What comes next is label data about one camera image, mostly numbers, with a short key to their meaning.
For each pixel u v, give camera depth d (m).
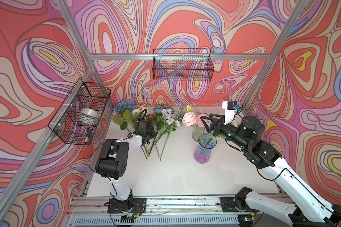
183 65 0.96
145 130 0.77
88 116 0.70
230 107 0.52
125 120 1.05
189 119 0.66
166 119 0.93
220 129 0.54
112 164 0.48
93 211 0.73
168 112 0.99
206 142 0.78
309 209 0.38
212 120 0.53
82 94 0.80
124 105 1.08
